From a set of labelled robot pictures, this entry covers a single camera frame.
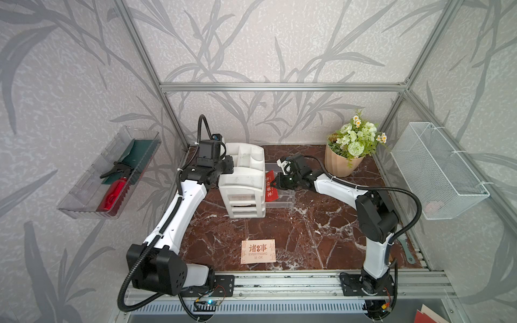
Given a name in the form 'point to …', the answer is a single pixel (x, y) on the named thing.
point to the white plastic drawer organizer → (244, 190)
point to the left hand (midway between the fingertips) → (229, 159)
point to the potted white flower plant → (347, 148)
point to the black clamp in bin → (119, 167)
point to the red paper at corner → (421, 317)
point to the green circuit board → (209, 303)
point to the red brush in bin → (114, 196)
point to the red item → (271, 191)
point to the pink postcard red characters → (258, 251)
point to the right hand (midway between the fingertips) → (269, 182)
